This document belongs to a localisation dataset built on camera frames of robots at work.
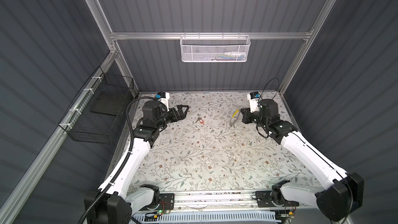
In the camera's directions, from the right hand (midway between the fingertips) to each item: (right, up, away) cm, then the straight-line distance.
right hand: (243, 110), depth 79 cm
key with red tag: (-23, -8, +26) cm, 35 cm away
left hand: (-31, +1, -3) cm, 31 cm away
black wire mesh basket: (-72, -1, -6) cm, 72 cm away
